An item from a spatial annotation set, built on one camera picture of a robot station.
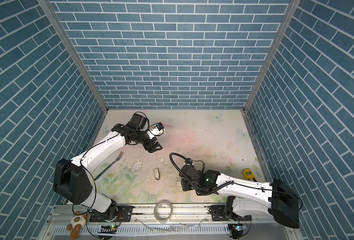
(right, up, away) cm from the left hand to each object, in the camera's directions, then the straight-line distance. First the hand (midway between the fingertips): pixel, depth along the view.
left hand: (158, 142), depth 83 cm
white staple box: (+11, -23, -1) cm, 25 cm away
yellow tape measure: (+52, -19, +3) cm, 56 cm away
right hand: (+13, -20, -6) cm, 24 cm away
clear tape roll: (+4, -35, -14) cm, 37 cm away
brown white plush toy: (-36, -36, -15) cm, 53 cm away
